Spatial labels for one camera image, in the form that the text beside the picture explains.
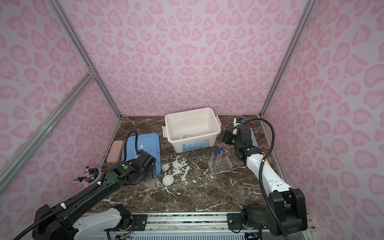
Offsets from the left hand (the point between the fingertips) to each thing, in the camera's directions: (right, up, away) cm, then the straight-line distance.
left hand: (148, 170), depth 80 cm
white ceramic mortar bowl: (+9, -7, +6) cm, 13 cm away
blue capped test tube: (+35, +5, +7) cm, 36 cm away
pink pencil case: (-28, +7, +18) cm, 34 cm away
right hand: (+43, +21, +4) cm, 48 cm away
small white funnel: (+7, -1, +8) cm, 11 cm away
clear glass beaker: (+18, +17, +17) cm, 30 cm away
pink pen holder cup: (-31, -3, 0) cm, 31 cm away
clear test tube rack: (+40, 0, +13) cm, 42 cm away
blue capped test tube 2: (+39, +4, +11) cm, 40 cm away
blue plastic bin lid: (-8, +12, +25) cm, 28 cm away
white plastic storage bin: (+22, +21, +30) cm, 43 cm away
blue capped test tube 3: (+43, +8, +21) cm, 48 cm away
